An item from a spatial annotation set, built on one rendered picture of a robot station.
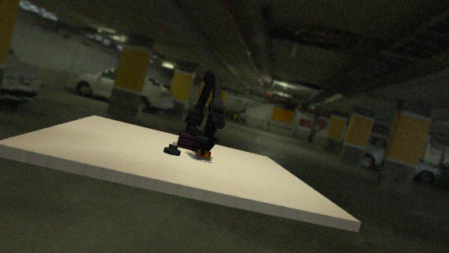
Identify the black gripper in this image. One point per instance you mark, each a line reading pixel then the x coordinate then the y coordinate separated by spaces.
pixel 206 142

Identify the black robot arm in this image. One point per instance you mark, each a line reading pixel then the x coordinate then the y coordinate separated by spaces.
pixel 213 80

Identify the orange knob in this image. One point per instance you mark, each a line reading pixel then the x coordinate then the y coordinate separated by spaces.
pixel 206 155

